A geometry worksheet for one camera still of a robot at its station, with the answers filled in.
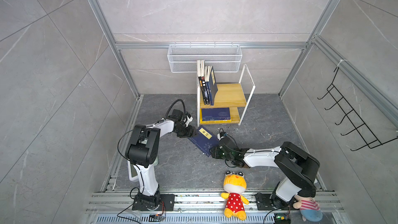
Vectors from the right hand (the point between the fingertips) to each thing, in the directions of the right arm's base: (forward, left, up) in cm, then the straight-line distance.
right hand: (211, 149), depth 90 cm
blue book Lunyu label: (+30, -3, +23) cm, 38 cm away
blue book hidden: (+21, -5, +8) cm, 23 cm away
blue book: (+7, +4, -1) cm, 8 cm away
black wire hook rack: (-12, -61, +31) cm, 69 cm away
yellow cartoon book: (+17, -4, +4) cm, 18 cm away
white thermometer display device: (-20, +30, +28) cm, 46 cm away
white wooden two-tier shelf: (+20, -6, +19) cm, 28 cm away
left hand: (+12, +10, +2) cm, 16 cm away
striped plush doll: (-31, -42, +5) cm, 52 cm away
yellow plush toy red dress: (-21, -10, +6) cm, 24 cm away
